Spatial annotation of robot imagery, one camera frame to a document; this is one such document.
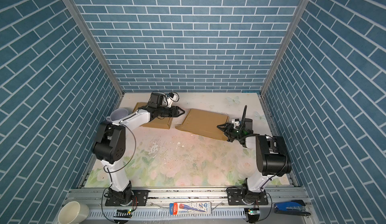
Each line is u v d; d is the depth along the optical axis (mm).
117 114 1025
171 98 868
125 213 722
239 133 769
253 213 736
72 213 658
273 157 474
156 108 765
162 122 845
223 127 890
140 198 737
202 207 706
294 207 691
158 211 706
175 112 844
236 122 909
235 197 737
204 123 941
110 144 506
